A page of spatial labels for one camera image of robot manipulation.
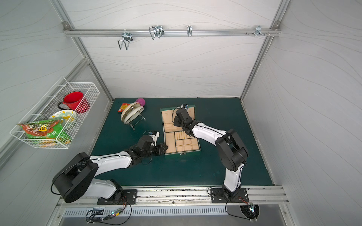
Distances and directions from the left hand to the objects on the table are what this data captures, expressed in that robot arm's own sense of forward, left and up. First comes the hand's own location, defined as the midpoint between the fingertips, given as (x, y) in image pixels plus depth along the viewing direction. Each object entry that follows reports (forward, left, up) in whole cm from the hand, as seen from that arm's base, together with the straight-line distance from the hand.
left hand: (166, 148), depth 87 cm
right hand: (+19, -6, +8) cm, 21 cm away
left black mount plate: (-26, +18, -5) cm, 32 cm away
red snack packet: (+38, +40, -4) cm, 55 cm away
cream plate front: (+17, +22, +12) cm, 30 cm away
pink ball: (+39, +24, +1) cm, 46 cm away
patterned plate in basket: (+2, +46, +28) cm, 54 cm away
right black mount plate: (-25, -29, -4) cm, 39 cm away
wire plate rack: (+18, +28, -2) cm, 34 cm away
